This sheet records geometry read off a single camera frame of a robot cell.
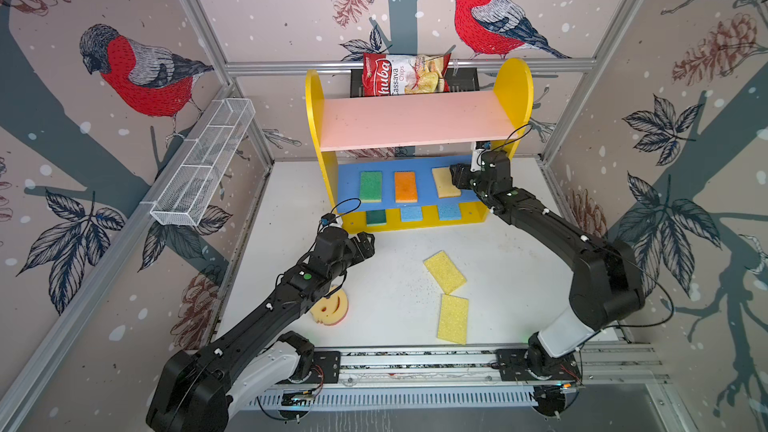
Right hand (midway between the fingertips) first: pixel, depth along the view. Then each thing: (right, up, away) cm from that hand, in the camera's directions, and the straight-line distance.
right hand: (453, 170), depth 88 cm
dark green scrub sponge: (-24, -16, +12) cm, 31 cm away
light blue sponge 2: (+2, -14, +15) cm, 20 cm away
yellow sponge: (-3, -31, +1) cm, 31 cm away
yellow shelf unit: (-21, +8, +38) cm, 44 cm away
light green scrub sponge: (-25, -5, +4) cm, 26 cm away
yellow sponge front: (-2, -42, -7) cm, 43 cm away
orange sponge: (-14, -5, +4) cm, 16 cm away
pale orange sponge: (-2, -4, +4) cm, 6 cm away
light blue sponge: (-12, -14, +13) cm, 22 cm away
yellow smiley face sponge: (-35, -39, -7) cm, 53 cm away
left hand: (-26, -20, -8) cm, 34 cm away
